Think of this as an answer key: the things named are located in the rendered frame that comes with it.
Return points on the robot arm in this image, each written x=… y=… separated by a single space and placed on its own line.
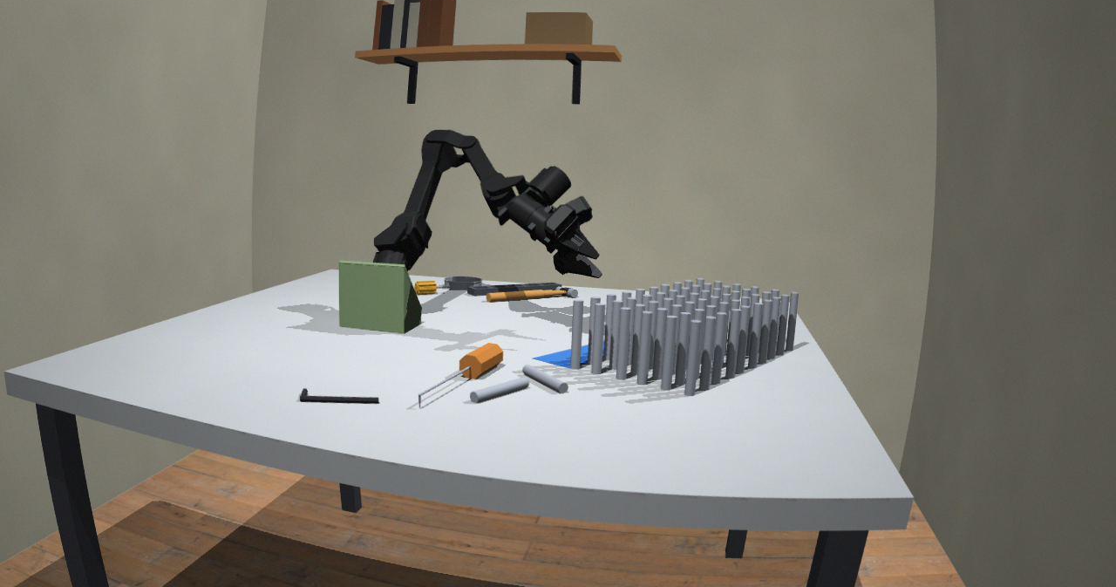
x=409 y=234

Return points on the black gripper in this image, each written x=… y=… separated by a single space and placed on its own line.
x=562 y=232

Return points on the black bent rod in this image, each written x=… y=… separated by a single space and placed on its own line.
x=333 y=399

